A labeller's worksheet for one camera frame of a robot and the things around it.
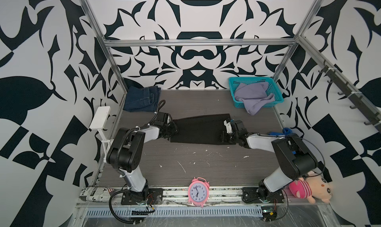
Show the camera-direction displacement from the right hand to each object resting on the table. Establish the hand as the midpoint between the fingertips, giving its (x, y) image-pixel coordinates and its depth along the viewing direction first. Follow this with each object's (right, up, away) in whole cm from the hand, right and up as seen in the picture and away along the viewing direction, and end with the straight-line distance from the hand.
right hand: (218, 135), depth 95 cm
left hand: (-26, +5, +3) cm, 27 cm away
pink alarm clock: (-14, -24, -21) cm, 35 cm away
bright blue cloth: (+44, +2, +2) cm, 44 cm away
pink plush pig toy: (+40, -20, -24) cm, 51 cm away
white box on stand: (-63, +10, -20) cm, 67 cm away
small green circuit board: (+20, -32, -24) cm, 45 cm away
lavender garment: (+30, +27, +21) cm, 46 cm away
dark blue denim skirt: (-54, +23, +14) cm, 61 cm away
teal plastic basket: (+44, +31, +19) cm, 57 cm away
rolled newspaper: (-62, -24, -23) cm, 71 cm away
